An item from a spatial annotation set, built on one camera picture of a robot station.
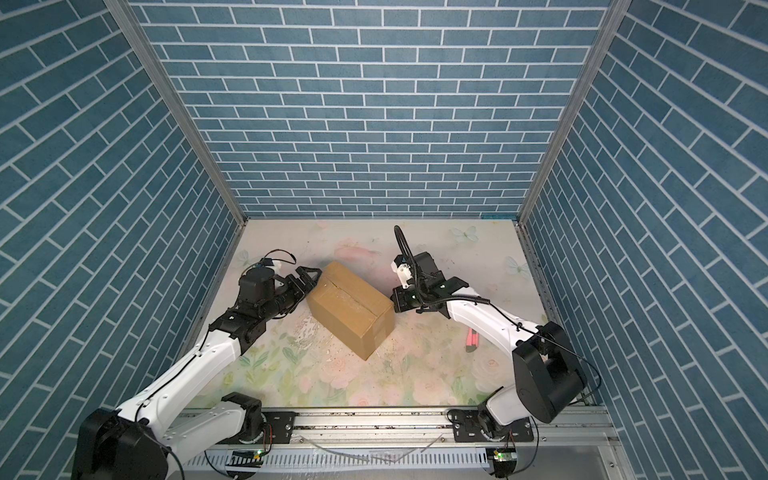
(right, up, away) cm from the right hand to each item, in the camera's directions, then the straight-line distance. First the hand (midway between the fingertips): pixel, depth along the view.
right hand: (389, 295), depth 85 cm
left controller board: (-35, -38, -12) cm, 53 cm away
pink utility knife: (+25, -14, +4) cm, 29 cm away
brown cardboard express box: (-8, -4, -8) cm, 12 cm away
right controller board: (+29, -39, -11) cm, 50 cm away
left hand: (-20, +5, -3) cm, 21 cm away
